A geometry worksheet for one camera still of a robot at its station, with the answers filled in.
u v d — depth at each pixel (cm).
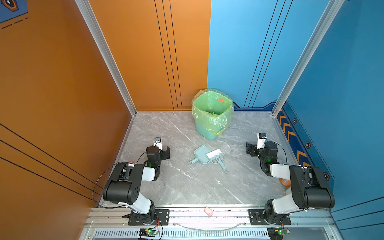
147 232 71
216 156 94
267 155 72
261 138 81
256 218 72
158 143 81
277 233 71
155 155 72
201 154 95
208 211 75
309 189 45
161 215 74
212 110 107
